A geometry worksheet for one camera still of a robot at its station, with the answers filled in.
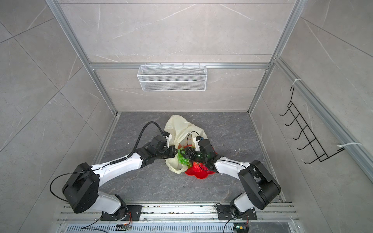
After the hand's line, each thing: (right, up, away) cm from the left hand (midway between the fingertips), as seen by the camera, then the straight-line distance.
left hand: (179, 148), depth 84 cm
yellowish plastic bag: (+2, +9, -1) cm, 9 cm away
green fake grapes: (+2, -6, -4) cm, 8 cm away
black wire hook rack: (+61, +2, -24) cm, 66 cm away
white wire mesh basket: (-6, +47, +17) cm, 50 cm away
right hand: (+3, -3, +3) cm, 5 cm away
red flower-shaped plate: (+13, -16, 0) cm, 20 cm away
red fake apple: (+14, -11, 0) cm, 18 cm away
